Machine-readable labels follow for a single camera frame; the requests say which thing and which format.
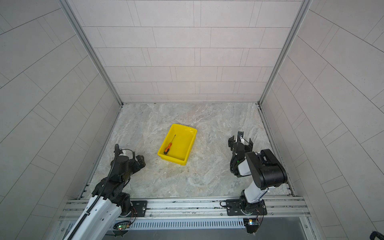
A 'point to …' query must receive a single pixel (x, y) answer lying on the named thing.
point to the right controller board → (251, 225)
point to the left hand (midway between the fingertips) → (142, 157)
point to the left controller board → (122, 225)
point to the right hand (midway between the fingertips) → (241, 136)
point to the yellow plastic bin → (181, 145)
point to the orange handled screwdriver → (167, 149)
